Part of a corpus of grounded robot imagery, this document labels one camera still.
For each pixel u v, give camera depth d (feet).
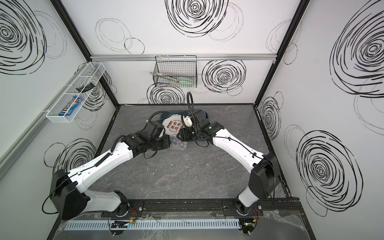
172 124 3.43
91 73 3.00
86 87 2.52
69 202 1.26
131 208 2.37
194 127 2.26
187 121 2.35
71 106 2.35
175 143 2.76
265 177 1.38
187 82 2.85
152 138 2.00
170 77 2.84
